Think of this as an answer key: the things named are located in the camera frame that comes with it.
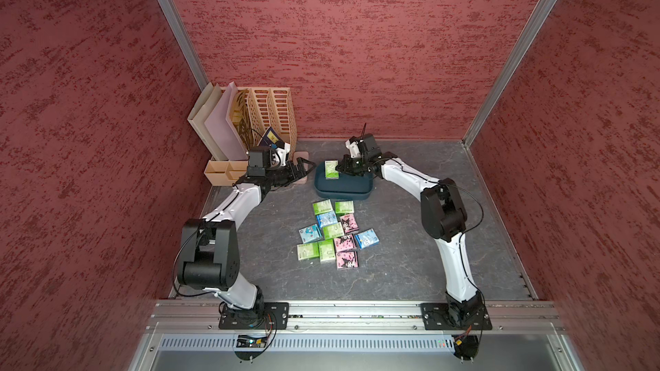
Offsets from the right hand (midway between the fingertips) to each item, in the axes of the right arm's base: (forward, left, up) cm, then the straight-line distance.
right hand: (336, 170), depth 98 cm
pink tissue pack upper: (-18, -4, -8) cm, 20 cm away
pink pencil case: (+15, +15, -7) cm, 22 cm away
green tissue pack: (0, +2, +1) cm, 3 cm away
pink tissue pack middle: (-27, -2, -7) cm, 28 cm away
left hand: (-7, +10, +8) cm, 14 cm away
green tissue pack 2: (-13, -3, -7) cm, 14 cm away
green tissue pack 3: (-12, +6, -7) cm, 15 cm away
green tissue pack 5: (-29, +4, -7) cm, 30 cm away
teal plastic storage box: (-3, -5, -7) cm, 9 cm away
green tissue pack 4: (-22, +2, -7) cm, 23 cm away
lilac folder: (+7, +41, +10) cm, 43 cm away
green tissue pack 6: (-29, +10, -7) cm, 31 cm away
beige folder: (+10, +47, +21) cm, 53 cm away
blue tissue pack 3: (-25, -10, -7) cm, 28 cm away
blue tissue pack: (-17, +4, -7) cm, 19 cm away
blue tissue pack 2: (-23, +10, -6) cm, 26 cm away
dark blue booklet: (+15, +27, +4) cm, 32 cm away
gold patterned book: (+20, +39, +11) cm, 45 cm away
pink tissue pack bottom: (-32, -3, -7) cm, 33 cm away
